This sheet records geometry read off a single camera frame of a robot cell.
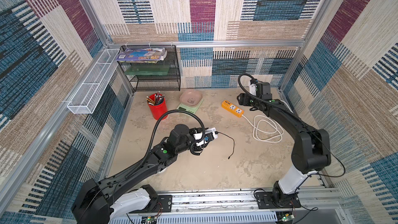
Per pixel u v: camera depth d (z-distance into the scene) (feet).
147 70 3.11
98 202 1.29
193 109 3.47
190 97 3.66
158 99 3.17
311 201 2.48
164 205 2.40
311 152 1.54
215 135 2.29
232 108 3.45
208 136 1.98
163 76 3.77
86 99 2.31
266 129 3.25
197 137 2.16
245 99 2.67
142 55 2.68
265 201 2.39
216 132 2.31
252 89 2.62
